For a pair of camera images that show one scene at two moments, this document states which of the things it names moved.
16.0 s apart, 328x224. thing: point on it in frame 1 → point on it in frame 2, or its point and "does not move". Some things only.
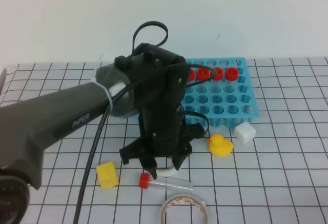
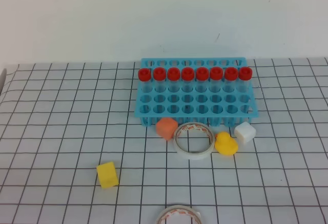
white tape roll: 184,197 → 178,208
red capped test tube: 144,181 → 245,76
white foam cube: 245,131 does not move
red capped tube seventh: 231,75 does not move
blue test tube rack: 219,92 does not move
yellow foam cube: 107,175 does not move
